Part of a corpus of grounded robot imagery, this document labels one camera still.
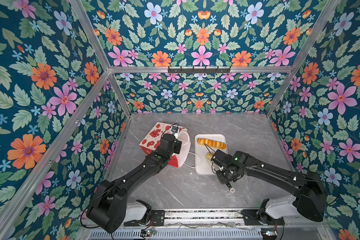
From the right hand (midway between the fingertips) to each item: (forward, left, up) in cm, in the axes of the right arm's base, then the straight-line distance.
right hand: (221, 178), depth 78 cm
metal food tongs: (-7, -4, +3) cm, 8 cm away
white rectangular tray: (+24, +6, -5) cm, 26 cm away
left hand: (+21, +23, +11) cm, 33 cm away
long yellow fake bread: (+26, +2, -5) cm, 26 cm away
